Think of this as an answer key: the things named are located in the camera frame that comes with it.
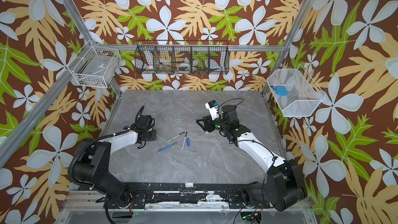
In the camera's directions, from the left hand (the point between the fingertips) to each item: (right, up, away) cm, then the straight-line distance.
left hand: (150, 132), depth 96 cm
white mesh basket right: (+84, +23, -13) cm, 88 cm away
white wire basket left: (-28, +39, -10) cm, 49 cm away
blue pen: (+11, -8, -3) cm, 14 cm away
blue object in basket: (+77, +25, -10) cm, 81 cm away
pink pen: (+21, -6, -3) cm, 22 cm away
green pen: (+16, -3, 0) cm, 16 cm away
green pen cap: (+16, +7, +8) cm, 19 cm away
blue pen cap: (+24, -6, -3) cm, 25 cm away
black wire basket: (+18, +48, +2) cm, 51 cm away
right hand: (+31, +9, -16) cm, 36 cm away
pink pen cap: (+36, -1, +1) cm, 36 cm away
